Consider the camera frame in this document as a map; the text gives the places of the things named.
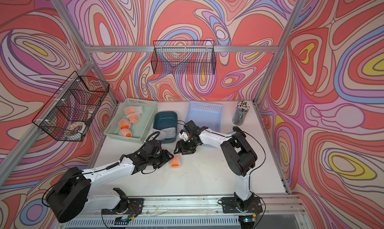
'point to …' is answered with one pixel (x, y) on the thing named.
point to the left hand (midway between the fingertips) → (174, 159)
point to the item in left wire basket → (78, 126)
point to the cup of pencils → (243, 106)
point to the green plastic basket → (140, 130)
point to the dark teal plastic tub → (164, 119)
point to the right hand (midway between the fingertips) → (179, 156)
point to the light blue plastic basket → (205, 114)
